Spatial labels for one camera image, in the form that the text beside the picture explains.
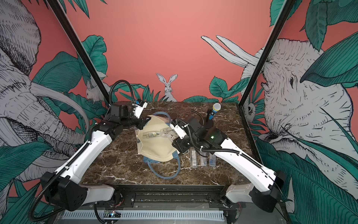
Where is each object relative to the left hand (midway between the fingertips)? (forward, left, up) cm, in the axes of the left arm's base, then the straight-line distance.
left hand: (150, 115), depth 76 cm
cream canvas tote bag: (0, +1, -28) cm, 28 cm away
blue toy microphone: (+10, -41, -5) cm, 42 cm away
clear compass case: (-17, -30, -28) cm, 44 cm away
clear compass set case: (-14, -25, -27) cm, 39 cm away
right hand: (-15, -14, -1) cm, 21 cm away
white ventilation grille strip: (-44, +2, -28) cm, 52 cm away
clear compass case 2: (-17, -37, -27) cm, 49 cm away
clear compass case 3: (+3, -5, -22) cm, 23 cm away
